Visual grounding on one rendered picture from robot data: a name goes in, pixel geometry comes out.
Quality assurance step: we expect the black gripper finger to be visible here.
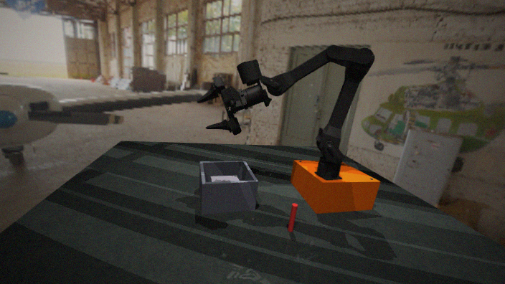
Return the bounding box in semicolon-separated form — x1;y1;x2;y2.
206;119;232;132
197;83;219;103

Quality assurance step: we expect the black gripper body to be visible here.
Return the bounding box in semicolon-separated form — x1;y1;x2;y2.
212;77;251;136

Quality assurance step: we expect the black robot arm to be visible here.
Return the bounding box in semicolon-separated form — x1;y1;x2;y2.
221;45;375;180

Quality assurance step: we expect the dark red peg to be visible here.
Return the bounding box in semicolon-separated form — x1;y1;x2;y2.
288;203;297;232

